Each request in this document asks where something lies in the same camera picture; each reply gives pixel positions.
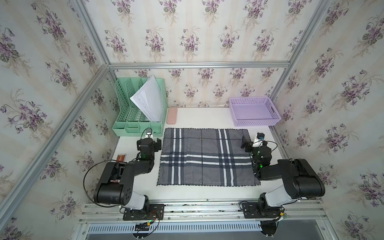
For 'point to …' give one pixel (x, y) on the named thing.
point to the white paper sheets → (148, 99)
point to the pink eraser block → (172, 115)
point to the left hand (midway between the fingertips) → (150, 139)
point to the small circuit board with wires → (144, 226)
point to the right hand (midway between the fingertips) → (253, 136)
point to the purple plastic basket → (253, 111)
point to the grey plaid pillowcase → (205, 157)
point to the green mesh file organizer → (132, 120)
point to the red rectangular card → (121, 157)
